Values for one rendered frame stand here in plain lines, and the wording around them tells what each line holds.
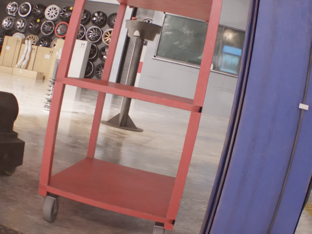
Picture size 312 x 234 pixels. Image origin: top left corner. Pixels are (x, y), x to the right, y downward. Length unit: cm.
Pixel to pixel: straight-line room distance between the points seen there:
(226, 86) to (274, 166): 1013
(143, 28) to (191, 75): 632
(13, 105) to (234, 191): 128
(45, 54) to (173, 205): 1119
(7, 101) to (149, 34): 307
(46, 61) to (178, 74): 363
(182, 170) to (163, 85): 971
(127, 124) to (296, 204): 412
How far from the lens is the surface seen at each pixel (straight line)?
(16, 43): 1279
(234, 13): 1122
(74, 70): 1209
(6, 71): 1214
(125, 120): 495
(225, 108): 1104
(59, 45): 1233
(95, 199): 145
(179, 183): 139
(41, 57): 1248
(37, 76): 1183
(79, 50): 1210
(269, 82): 92
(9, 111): 199
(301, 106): 92
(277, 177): 94
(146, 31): 484
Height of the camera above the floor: 53
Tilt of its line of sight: 3 degrees down
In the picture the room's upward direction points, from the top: 12 degrees clockwise
